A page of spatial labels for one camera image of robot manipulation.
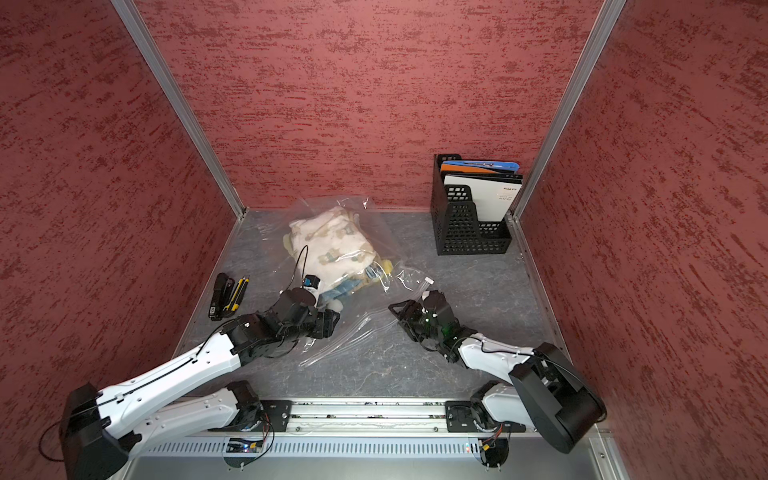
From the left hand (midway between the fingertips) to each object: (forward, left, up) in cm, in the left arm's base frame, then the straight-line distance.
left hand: (327, 321), depth 78 cm
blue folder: (+47, -49, +17) cm, 70 cm away
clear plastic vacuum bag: (+2, -10, -2) cm, 10 cm away
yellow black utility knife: (+13, +33, -11) cm, 37 cm away
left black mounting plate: (-20, +12, -12) cm, 27 cm away
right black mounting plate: (-21, -35, -11) cm, 42 cm away
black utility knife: (+15, +38, -9) cm, 42 cm away
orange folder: (+46, -41, +15) cm, 64 cm away
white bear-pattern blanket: (+27, +3, -2) cm, 27 cm away
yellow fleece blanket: (+22, -15, -4) cm, 27 cm away
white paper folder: (+38, -49, +11) cm, 63 cm away
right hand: (+4, -17, -6) cm, 19 cm away
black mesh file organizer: (+31, -38, +4) cm, 49 cm away
